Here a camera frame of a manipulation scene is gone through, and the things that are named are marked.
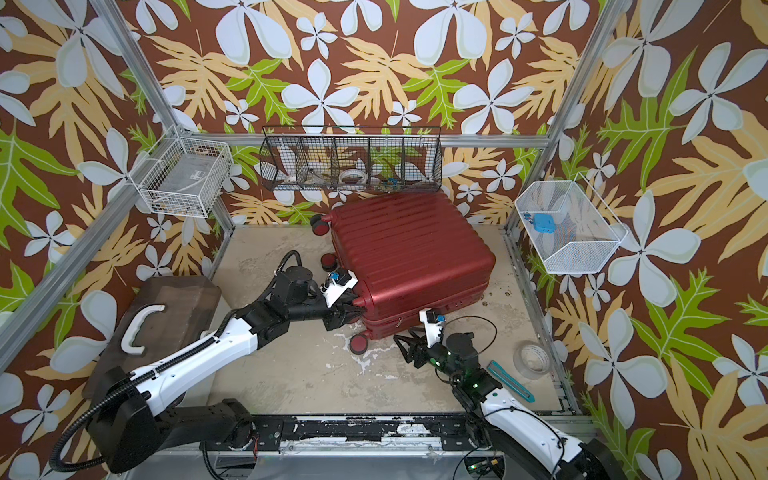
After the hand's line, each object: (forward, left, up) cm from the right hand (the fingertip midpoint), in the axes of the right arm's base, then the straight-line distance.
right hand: (400, 334), depth 80 cm
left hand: (+6, +11, +10) cm, 16 cm away
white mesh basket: (+24, -48, +16) cm, 57 cm away
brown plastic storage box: (+2, +60, +8) cm, 60 cm away
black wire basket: (+53, +15, +20) cm, 59 cm away
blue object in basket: (+28, -42, +15) cm, 53 cm away
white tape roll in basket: (+49, +15, +16) cm, 54 cm away
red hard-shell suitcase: (+20, -3, +10) cm, 23 cm away
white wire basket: (+39, +64, +24) cm, 78 cm away
